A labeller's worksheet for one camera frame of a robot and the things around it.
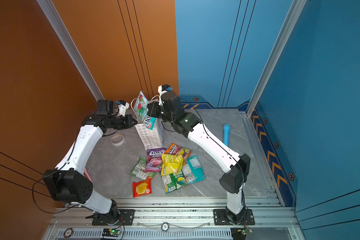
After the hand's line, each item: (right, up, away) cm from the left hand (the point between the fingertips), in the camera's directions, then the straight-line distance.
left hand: (137, 120), depth 81 cm
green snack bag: (+19, -35, +1) cm, 40 cm away
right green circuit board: (+53, -55, -10) cm, 77 cm away
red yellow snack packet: (+2, -38, +1) cm, 38 cm away
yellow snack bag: (+19, -25, +3) cm, 31 cm away
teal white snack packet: (+31, -29, +5) cm, 43 cm away
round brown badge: (-29, -54, -12) cm, 62 cm away
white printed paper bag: (+5, -11, +9) cm, 15 cm away
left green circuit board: (-9, -54, -10) cm, 56 cm away
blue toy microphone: (+56, -5, +25) cm, 61 cm away
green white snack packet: (-1, -30, +7) cm, 31 cm away
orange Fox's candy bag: (+20, -18, +13) cm, 30 cm away
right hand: (+8, +6, -14) cm, 17 cm away
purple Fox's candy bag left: (+8, -24, +8) cm, 27 cm away
